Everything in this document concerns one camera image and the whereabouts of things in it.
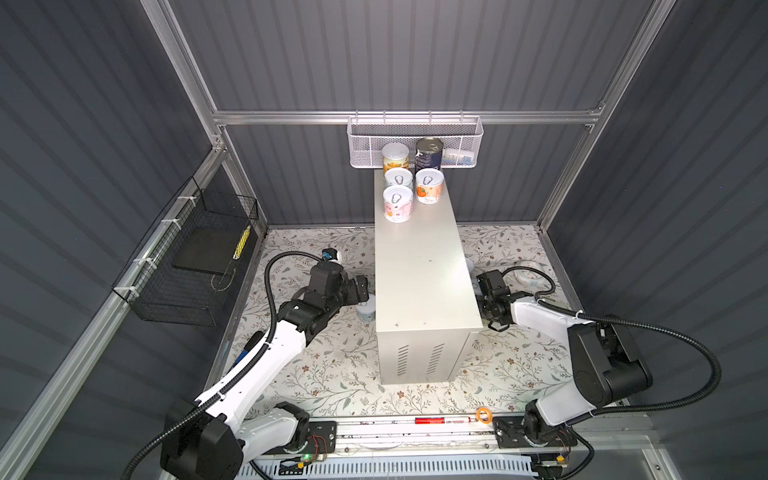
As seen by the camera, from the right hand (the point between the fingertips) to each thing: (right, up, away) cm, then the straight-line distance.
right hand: (487, 309), depth 94 cm
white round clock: (+16, +10, +7) cm, 20 cm away
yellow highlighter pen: (-71, +20, -16) cm, 75 cm away
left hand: (-41, +10, -14) cm, 45 cm away
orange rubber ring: (-6, -24, -17) cm, 30 cm away
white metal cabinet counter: (-24, +7, -36) cm, 44 cm away
